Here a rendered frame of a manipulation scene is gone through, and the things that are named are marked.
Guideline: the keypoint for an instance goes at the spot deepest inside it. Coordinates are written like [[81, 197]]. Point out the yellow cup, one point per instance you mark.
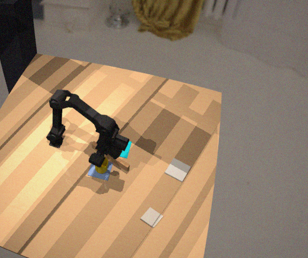
[[103, 167]]

